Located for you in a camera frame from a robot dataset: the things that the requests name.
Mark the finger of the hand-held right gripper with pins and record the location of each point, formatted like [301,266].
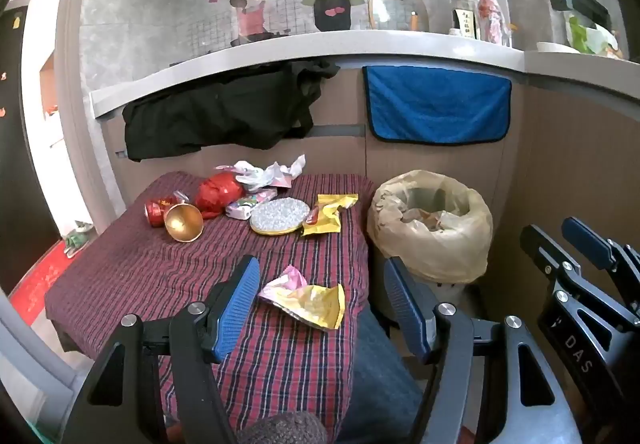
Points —
[587,239]
[542,249]

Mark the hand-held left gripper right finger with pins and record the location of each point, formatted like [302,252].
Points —
[405,309]

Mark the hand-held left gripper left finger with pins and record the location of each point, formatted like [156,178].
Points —
[235,309]

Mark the trash bin with beige liner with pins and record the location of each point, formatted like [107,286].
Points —
[425,249]

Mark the yellow pink wrapper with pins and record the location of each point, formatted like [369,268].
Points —
[310,304]

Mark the gold paper bowl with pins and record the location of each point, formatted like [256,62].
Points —
[183,223]

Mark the colourful candy packet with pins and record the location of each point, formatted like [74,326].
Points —
[247,206]

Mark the red bag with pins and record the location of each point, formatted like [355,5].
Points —
[217,194]

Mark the yellow snack packet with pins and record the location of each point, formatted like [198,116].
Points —
[327,216]

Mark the red can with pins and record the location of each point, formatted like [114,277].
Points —
[155,213]

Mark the person's left forearm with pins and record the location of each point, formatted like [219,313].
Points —
[282,430]

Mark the wooden kitchen cabinet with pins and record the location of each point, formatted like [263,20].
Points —
[575,164]

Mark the person's leg in jeans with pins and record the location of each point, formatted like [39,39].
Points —
[380,384]

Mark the red plaid cloth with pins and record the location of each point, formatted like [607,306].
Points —
[150,274]

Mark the green white shoe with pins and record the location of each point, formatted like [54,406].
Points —
[77,236]

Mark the blue towel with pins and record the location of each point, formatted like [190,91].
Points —
[435,104]

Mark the white bowl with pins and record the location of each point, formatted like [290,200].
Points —
[552,47]

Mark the black cloth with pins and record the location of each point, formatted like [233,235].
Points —
[225,109]

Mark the red door mat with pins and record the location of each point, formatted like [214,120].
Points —
[35,284]

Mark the green white plastic bag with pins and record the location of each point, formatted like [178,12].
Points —
[585,37]

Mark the red label plastic bottle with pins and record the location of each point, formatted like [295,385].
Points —
[492,17]

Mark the dark sauce bottle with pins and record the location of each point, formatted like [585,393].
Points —
[462,22]

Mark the black door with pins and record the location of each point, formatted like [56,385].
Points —
[20,149]

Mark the white kitchen counter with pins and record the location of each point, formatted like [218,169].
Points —
[350,44]

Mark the glass pot lid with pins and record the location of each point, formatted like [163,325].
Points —
[395,7]

